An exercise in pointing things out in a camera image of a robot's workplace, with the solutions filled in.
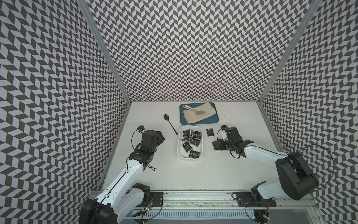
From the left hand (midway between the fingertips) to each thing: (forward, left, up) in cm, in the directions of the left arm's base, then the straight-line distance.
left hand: (158, 135), depth 83 cm
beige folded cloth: (+25, -21, -12) cm, 34 cm away
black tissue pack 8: (+2, -17, -9) cm, 19 cm away
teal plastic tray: (+20, -36, -11) cm, 43 cm away
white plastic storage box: (-5, -14, -12) cm, 19 cm away
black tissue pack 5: (-3, -18, -10) cm, 21 cm away
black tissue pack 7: (-2, -37, -9) cm, 39 cm away
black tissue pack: (+9, -34, -12) cm, 38 cm away
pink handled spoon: (+28, -26, -12) cm, 40 cm away
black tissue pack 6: (+7, -17, -10) cm, 21 cm away
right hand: (-1, -38, -11) cm, 40 cm away
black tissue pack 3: (+1, -23, -10) cm, 25 cm away
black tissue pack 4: (-8, -22, -11) cm, 26 cm away
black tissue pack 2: (+5, -24, -9) cm, 27 cm away
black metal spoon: (+23, -2, -13) cm, 27 cm away
